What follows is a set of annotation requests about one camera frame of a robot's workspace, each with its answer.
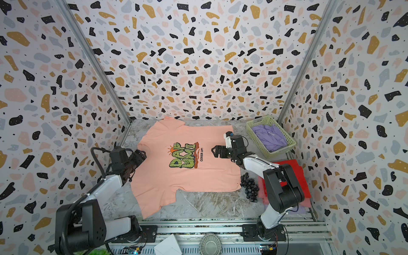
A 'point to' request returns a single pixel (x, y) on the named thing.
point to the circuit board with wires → (132, 249)
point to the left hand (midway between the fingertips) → (141, 152)
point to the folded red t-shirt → (299, 173)
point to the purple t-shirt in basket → (271, 136)
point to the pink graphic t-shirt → (179, 159)
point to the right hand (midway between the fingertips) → (216, 146)
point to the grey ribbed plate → (210, 244)
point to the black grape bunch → (251, 188)
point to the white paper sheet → (169, 245)
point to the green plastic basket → (269, 120)
